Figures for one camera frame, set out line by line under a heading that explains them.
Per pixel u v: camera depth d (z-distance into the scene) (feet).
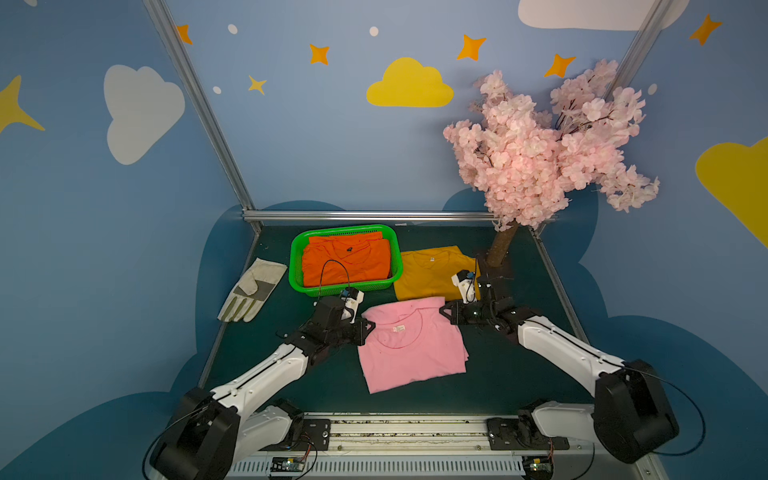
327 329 2.13
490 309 2.18
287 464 2.35
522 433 2.23
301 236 3.50
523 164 2.22
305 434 2.40
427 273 3.45
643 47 2.45
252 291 3.31
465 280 2.57
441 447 2.42
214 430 1.31
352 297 2.51
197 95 2.70
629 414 1.37
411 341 2.83
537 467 2.40
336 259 3.51
